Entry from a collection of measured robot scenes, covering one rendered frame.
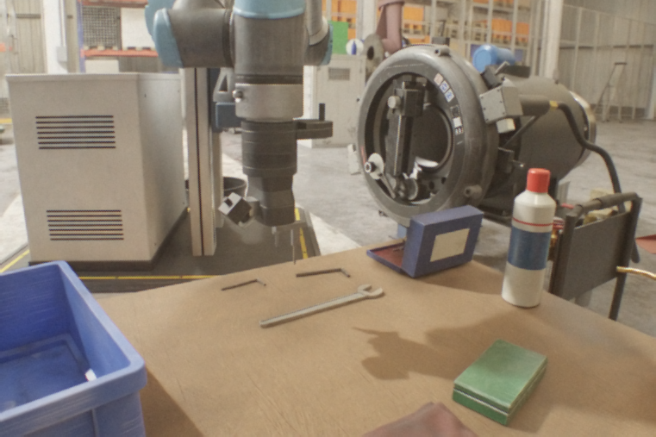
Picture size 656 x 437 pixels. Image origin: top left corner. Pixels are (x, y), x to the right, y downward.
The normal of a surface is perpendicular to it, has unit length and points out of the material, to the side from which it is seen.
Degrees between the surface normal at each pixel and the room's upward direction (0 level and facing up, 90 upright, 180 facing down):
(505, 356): 0
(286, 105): 90
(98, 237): 90
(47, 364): 0
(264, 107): 90
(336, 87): 90
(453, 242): 100
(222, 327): 0
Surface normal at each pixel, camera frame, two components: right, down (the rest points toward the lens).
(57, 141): 0.12, 0.24
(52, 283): 0.68, 0.19
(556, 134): 0.52, 0.10
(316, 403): 0.02, -0.97
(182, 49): 0.00, 0.65
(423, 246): 0.51, 0.37
